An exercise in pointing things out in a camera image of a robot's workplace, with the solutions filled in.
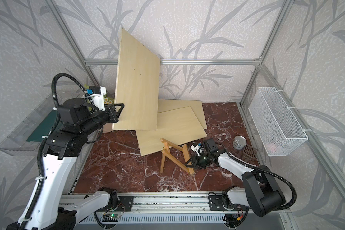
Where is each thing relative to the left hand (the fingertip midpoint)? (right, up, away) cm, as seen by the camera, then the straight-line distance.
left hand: (123, 105), depth 59 cm
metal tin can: (+62, -22, +32) cm, 73 cm away
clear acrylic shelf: (-43, -16, -2) cm, 46 cm away
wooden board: (+23, -12, +43) cm, 50 cm away
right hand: (+28, -34, +22) cm, 49 cm away
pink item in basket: (+70, -21, +12) cm, 74 cm away
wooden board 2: (+37, +3, +58) cm, 69 cm away
